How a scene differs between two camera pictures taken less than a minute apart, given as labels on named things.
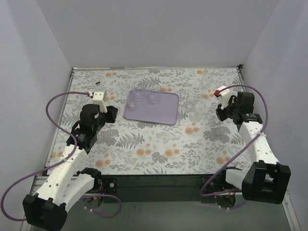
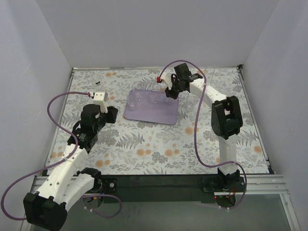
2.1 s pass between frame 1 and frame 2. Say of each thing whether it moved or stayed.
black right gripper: moved
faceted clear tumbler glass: stayed
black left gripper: stayed
